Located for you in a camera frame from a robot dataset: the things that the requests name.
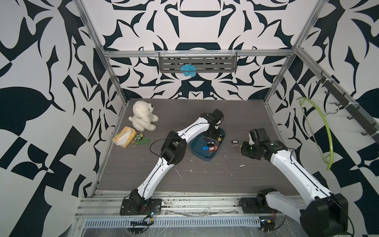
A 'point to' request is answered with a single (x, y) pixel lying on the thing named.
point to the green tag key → (138, 139)
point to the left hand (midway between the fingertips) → (216, 134)
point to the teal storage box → (197, 144)
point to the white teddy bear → (143, 118)
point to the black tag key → (236, 142)
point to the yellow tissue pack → (125, 137)
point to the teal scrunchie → (188, 69)
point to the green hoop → (329, 167)
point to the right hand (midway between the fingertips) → (242, 148)
